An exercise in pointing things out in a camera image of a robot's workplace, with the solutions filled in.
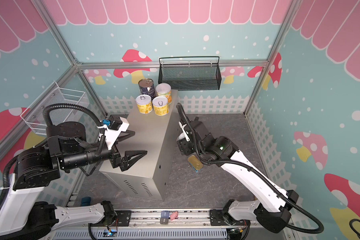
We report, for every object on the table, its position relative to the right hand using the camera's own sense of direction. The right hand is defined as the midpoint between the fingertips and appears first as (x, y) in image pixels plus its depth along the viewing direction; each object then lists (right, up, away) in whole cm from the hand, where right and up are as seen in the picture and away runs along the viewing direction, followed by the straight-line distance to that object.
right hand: (184, 139), depth 67 cm
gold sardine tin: (+6, -16, +21) cm, 27 cm away
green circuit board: (-37, -46, +6) cm, 60 cm away
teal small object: (-53, -34, +12) cm, 64 cm away
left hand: (-16, -1, -17) cm, 23 cm away
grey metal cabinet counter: (-14, +2, +7) cm, 16 cm away
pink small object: (-5, -39, +7) cm, 40 cm away
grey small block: (-10, -39, +7) cm, 41 cm away
